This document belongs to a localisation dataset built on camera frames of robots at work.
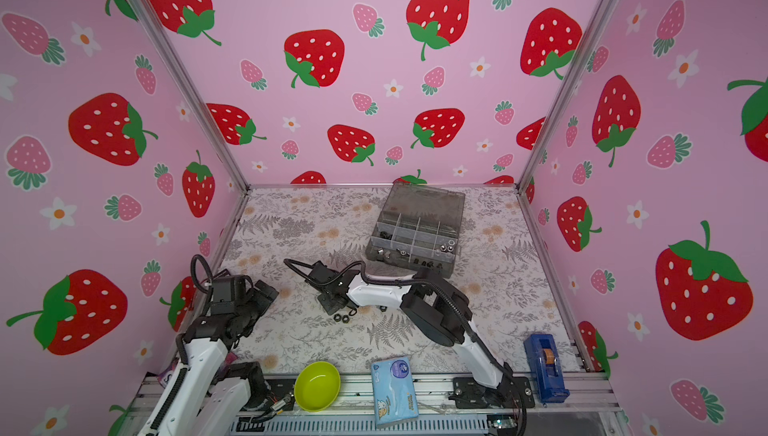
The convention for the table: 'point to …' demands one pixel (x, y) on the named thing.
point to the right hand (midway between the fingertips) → (331, 296)
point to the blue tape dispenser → (544, 356)
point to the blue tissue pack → (394, 390)
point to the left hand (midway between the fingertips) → (266, 297)
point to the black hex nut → (337, 317)
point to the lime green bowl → (317, 386)
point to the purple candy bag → (165, 376)
